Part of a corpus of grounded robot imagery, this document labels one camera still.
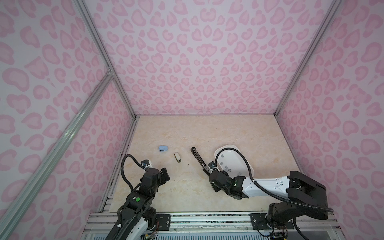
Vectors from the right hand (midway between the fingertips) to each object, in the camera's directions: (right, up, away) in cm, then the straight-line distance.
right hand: (214, 177), depth 85 cm
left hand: (-30, +6, -4) cm, 30 cm away
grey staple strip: (+9, +4, +7) cm, 12 cm away
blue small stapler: (-32, +14, +15) cm, 38 cm away
